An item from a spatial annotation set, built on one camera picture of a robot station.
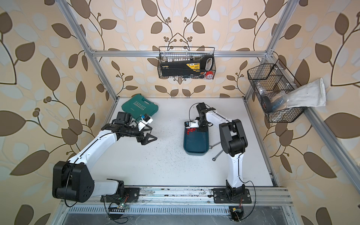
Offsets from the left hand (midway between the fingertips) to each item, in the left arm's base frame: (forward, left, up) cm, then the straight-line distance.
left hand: (153, 132), depth 81 cm
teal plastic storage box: (+1, -27, -15) cm, 30 cm away
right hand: (+15, -30, -14) cm, 36 cm away
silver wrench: (-1, -36, -14) cm, 39 cm away
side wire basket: (+27, -72, +16) cm, 78 cm away
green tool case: (+31, +19, -11) cm, 37 cm away
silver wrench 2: (-9, -37, -15) cm, 41 cm away
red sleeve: (+11, -23, -14) cm, 29 cm away
